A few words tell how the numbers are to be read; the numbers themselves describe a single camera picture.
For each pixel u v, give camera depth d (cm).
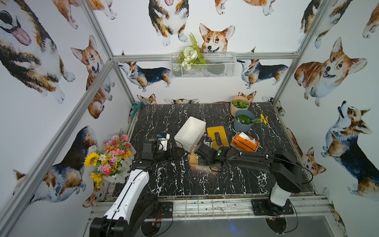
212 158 63
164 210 74
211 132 104
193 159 83
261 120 93
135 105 119
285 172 45
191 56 79
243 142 92
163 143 73
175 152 72
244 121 101
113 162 73
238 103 106
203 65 84
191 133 104
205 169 80
